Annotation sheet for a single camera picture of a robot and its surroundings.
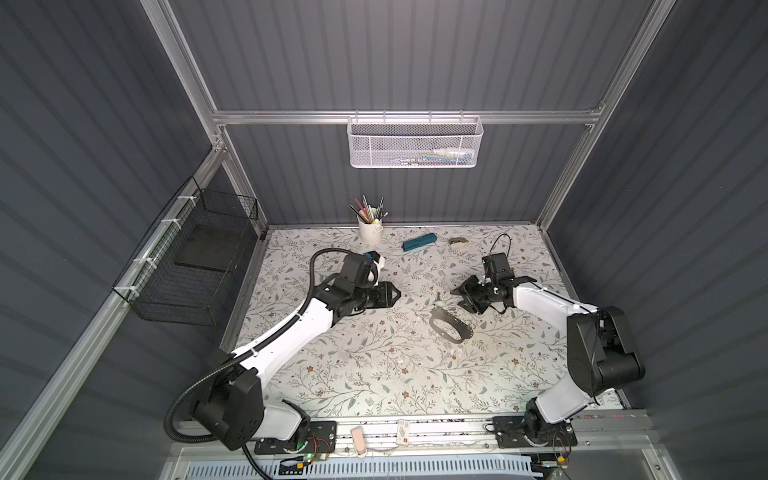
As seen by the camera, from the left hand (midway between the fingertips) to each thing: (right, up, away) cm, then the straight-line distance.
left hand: (397, 294), depth 81 cm
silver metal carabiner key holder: (+21, -13, +12) cm, 27 cm away
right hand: (+18, -2, +11) cm, 22 cm away
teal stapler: (+9, +15, +32) cm, 37 cm away
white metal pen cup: (-9, +19, +30) cm, 37 cm away
